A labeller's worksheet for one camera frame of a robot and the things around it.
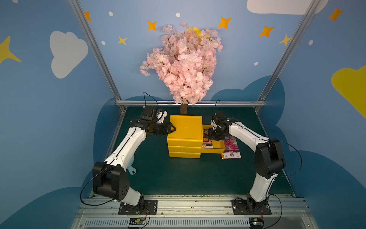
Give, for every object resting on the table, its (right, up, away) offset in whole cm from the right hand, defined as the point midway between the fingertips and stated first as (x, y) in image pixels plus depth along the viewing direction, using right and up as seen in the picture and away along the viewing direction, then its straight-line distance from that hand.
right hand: (210, 136), depth 94 cm
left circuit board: (-42, -42, -22) cm, 63 cm away
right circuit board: (+20, -43, -21) cm, 52 cm away
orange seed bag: (+8, -13, 0) cm, 15 cm away
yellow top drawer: (-5, +7, -10) cm, 13 cm away
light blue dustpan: (-50, -19, -10) cm, 54 cm away
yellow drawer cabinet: (-16, -1, -18) cm, 25 cm away
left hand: (-25, +6, -11) cm, 28 cm away
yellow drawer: (+5, -6, -2) cm, 8 cm away
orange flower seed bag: (-3, -4, -3) cm, 6 cm away
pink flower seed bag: (+14, -10, +2) cm, 18 cm away
